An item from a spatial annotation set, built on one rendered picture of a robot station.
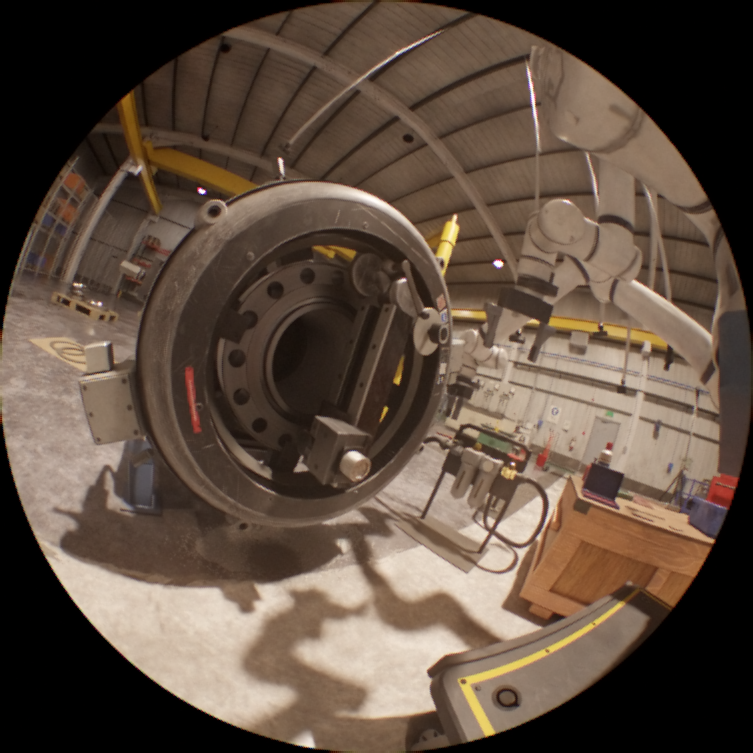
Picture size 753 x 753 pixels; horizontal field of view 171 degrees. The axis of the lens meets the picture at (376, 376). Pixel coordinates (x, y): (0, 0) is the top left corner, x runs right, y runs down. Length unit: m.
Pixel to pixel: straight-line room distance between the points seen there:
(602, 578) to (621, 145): 1.09
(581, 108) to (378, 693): 0.88
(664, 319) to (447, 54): 7.75
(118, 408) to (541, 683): 0.67
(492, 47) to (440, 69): 1.59
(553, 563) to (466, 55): 8.49
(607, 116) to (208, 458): 0.59
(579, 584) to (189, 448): 1.15
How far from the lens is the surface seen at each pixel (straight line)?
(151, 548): 0.80
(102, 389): 0.42
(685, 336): 0.93
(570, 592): 1.11
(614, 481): 1.17
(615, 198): 0.62
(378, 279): 0.53
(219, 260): 0.36
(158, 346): 0.36
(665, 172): 0.30
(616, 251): 0.56
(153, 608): 0.69
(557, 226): 0.50
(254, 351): 0.50
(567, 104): 0.28
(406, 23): 8.02
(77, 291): 5.19
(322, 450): 0.43
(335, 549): 0.95
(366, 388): 0.47
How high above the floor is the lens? 0.60
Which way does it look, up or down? 1 degrees up
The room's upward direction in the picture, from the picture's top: 20 degrees clockwise
